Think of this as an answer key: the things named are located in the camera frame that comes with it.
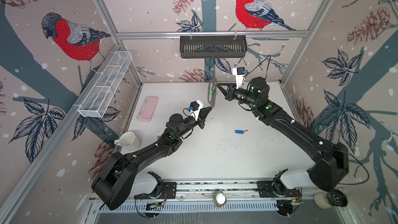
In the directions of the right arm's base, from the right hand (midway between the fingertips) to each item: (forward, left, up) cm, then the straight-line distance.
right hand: (219, 83), depth 71 cm
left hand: (-7, +3, -8) cm, 11 cm away
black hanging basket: (+44, +2, -8) cm, 45 cm away
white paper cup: (-18, +48, -27) cm, 58 cm away
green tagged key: (-1, +4, -5) cm, 6 cm away
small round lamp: (-42, -1, -26) cm, 50 cm away
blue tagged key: (-5, -15, -37) cm, 40 cm away
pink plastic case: (+8, +47, -35) cm, 59 cm away
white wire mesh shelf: (-8, +57, -4) cm, 58 cm away
